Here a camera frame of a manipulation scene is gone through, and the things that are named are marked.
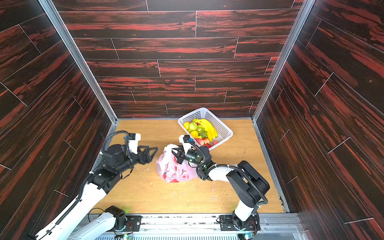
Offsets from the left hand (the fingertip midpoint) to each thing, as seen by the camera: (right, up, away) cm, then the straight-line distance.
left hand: (154, 148), depth 72 cm
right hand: (+7, +1, +4) cm, 9 cm away
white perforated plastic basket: (+42, +8, +32) cm, 53 cm away
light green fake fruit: (+19, +12, +30) cm, 37 cm away
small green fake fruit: (+25, +10, +32) cm, 42 cm away
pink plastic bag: (+7, -12, +4) cm, 15 cm away
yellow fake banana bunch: (+32, +10, +35) cm, 49 cm away
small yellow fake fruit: (+14, +13, +33) cm, 38 cm away
